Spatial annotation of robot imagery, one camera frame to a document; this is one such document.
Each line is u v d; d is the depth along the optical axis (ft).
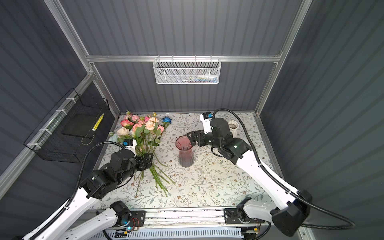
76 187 1.50
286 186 1.32
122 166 1.66
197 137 2.06
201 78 3.00
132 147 2.07
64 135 2.33
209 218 2.47
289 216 1.21
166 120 3.62
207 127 2.04
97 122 2.55
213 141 1.90
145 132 3.32
